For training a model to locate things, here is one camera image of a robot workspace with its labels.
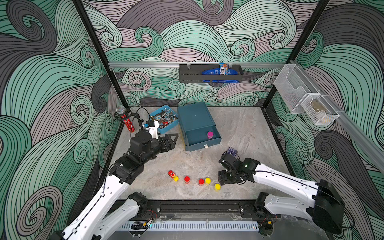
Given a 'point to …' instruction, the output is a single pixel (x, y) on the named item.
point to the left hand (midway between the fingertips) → (173, 134)
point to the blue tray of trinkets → (166, 117)
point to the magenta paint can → (210, 135)
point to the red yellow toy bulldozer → (172, 174)
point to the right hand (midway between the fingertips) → (225, 178)
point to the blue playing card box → (232, 151)
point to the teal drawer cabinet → (199, 128)
